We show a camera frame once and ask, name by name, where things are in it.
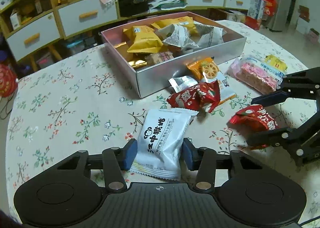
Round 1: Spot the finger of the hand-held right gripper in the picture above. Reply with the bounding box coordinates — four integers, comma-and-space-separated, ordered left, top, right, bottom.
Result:
251, 67, 320, 106
246, 107, 320, 166

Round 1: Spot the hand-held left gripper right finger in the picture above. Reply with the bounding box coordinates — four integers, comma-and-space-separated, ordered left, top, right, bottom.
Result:
182, 138, 262, 191

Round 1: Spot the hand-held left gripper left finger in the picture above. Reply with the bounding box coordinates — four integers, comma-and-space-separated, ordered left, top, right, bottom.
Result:
56, 138, 139, 191

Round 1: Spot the red snack packet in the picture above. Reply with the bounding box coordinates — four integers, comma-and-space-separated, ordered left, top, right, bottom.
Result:
228, 104, 279, 149
166, 80, 221, 114

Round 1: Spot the white biscuit packet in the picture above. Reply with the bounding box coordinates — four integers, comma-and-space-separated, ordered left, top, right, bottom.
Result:
129, 108, 200, 181

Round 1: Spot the pink cardboard box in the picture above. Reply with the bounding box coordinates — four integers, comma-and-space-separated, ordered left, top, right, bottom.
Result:
101, 11, 247, 99

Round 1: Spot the white printed snack packet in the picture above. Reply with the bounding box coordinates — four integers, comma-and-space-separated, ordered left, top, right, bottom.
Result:
156, 24, 201, 48
195, 24, 226, 48

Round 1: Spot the mustard brown snack packet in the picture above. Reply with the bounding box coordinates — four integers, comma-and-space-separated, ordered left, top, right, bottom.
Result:
112, 42, 148, 69

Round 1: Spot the clear brown cracker packet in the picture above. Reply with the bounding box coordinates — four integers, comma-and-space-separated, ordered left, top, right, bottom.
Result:
144, 51, 174, 65

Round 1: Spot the yellow wafer snack packet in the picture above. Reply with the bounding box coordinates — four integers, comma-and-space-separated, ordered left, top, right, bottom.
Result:
123, 25, 163, 53
151, 17, 197, 35

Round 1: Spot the clear pink snack packet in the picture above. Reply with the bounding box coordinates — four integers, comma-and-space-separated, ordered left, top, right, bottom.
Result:
229, 56, 285, 94

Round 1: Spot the clear yellow blue packet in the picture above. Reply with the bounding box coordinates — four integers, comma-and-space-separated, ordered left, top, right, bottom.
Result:
264, 54, 288, 73

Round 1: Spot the orange snack packet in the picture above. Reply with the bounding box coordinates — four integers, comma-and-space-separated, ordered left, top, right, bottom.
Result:
186, 58, 237, 101

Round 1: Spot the silver snack packet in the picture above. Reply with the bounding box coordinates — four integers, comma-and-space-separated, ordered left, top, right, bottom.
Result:
168, 75, 198, 93

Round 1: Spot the floral tablecloth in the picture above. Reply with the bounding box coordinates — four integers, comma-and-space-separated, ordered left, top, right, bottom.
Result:
5, 20, 320, 228

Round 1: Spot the blue white carton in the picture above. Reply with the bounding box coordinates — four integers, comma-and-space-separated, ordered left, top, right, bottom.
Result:
248, 0, 266, 20

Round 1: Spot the wooden cabinet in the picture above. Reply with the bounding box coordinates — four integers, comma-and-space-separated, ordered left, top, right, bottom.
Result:
0, 0, 254, 71

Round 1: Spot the red printed bag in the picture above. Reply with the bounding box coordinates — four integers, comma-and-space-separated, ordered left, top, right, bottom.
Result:
0, 64, 18, 98

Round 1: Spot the black box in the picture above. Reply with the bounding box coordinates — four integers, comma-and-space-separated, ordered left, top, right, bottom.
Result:
117, 0, 150, 17

